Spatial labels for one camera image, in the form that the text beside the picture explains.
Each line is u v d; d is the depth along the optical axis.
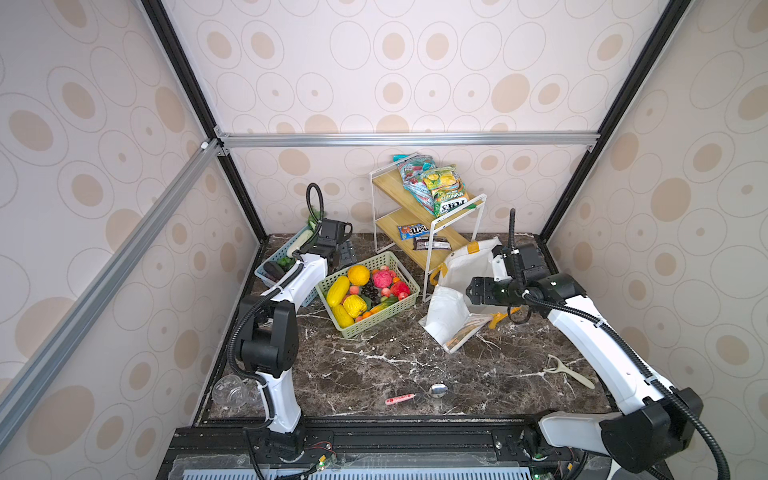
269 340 0.50
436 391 0.80
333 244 0.74
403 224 1.02
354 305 0.92
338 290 0.95
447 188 0.78
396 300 0.95
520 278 0.58
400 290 0.98
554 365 0.87
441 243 0.95
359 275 0.97
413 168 0.89
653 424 0.38
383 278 1.00
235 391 0.81
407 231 0.98
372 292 1.00
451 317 0.85
